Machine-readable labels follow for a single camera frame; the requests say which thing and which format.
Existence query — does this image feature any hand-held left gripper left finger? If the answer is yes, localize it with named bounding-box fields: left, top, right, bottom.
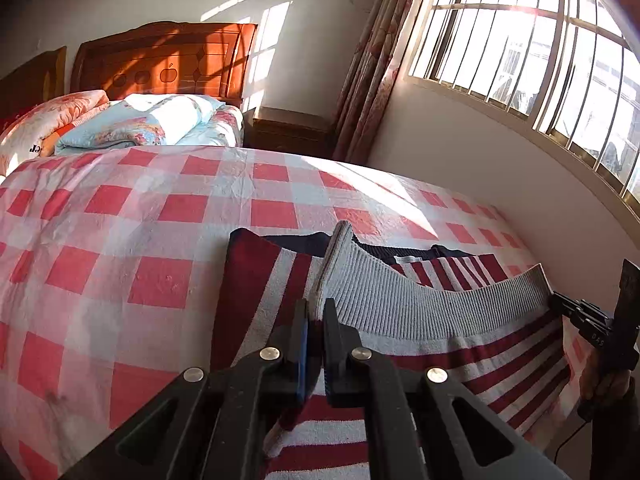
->
left=65, top=299, right=311, bottom=480

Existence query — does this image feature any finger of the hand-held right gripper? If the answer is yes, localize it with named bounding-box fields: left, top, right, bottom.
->
left=549, top=292, right=617, bottom=358

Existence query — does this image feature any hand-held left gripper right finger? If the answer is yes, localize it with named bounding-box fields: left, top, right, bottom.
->
left=322, top=298, right=571, bottom=480

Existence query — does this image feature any red grey striped navy sweater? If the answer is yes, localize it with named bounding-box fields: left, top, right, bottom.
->
left=210, top=221, right=576, bottom=480

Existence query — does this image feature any person's right hand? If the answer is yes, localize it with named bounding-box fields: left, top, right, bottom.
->
left=580, top=351, right=617, bottom=402

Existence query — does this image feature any pink checked bed sheet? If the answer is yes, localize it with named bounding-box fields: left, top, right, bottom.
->
left=0, top=145, right=566, bottom=480

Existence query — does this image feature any wooden nightstand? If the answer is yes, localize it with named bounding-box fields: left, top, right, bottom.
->
left=243, top=106, right=337, bottom=160

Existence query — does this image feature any barred window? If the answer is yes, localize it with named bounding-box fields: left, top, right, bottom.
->
left=407, top=0, right=640, bottom=206

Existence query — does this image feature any light blue floral quilt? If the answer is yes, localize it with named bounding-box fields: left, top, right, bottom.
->
left=54, top=93, right=245, bottom=156

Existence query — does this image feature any pink floral curtain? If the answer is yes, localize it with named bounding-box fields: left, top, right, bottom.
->
left=332, top=0, right=431, bottom=163

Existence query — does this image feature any orange wooden headboard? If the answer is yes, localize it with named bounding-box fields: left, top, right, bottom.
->
left=70, top=21, right=258, bottom=108

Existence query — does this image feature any pink floral quilt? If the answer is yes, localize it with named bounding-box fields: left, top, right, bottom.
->
left=0, top=90, right=111, bottom=178

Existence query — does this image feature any red patterned blanket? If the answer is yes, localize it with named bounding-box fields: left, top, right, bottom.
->
left=0, top=105, right=38, bottom=133

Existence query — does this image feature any dark brown wooden headboard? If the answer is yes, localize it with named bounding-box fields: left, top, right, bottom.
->
left=0, top=46, right=67, bottom=121

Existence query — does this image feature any black cable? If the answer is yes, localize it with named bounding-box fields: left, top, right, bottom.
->
left=547, top=417, right=593, bottom=463

